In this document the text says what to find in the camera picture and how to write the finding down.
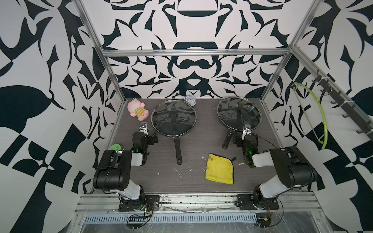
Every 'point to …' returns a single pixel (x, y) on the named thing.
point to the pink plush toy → (136, 108)
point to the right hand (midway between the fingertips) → (244, 131)
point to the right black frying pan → (230, 131)
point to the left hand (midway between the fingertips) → (145, 129)
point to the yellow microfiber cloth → (219, 169)
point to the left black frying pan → (173, 119)
